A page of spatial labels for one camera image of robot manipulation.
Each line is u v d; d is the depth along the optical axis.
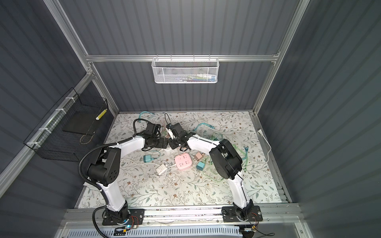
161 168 0.87
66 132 0.73
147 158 0.93
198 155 0.93
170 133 0.87
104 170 0.50
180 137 0.74
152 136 0.78
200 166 0.89
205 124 1.12
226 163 0.56
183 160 0.91
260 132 1.08
